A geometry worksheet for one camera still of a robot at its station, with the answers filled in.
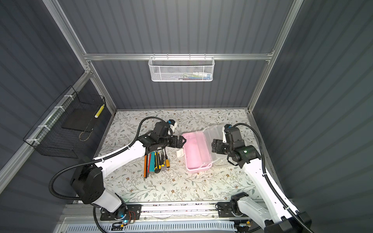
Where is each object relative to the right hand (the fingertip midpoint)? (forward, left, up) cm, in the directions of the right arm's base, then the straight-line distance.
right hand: (220, 145), depth 77 cm
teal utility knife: (-2, +40, -17) cm, 44 cm away
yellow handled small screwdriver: (-2, +31, -17) cm, 35 cm away
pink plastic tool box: (+3, +12, -14) cm, 18 cm away
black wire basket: (-4, +80, +16) cm, 81 cm away
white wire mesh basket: (+75, +24, +2) cm, 79 cm away
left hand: (+6, +22, -3) cm, 23 cm away
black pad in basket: (+8, +72, +14) cm, 74 cm away
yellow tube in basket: (+17, +68, +10) cm, 71 cm away
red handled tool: (-2, +43, -17) cm, 46 cm away
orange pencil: (-3, +45, -17) cm, 48 cm away
